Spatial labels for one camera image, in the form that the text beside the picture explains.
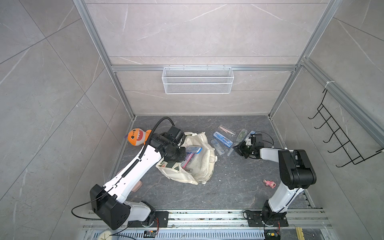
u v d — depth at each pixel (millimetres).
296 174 470
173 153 599
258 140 793
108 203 376
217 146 1007
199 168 876
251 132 1089
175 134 572
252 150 760
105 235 660
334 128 703
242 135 1060
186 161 881
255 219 730
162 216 746
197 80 1009
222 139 1040
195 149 880
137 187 821
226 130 1105
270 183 834
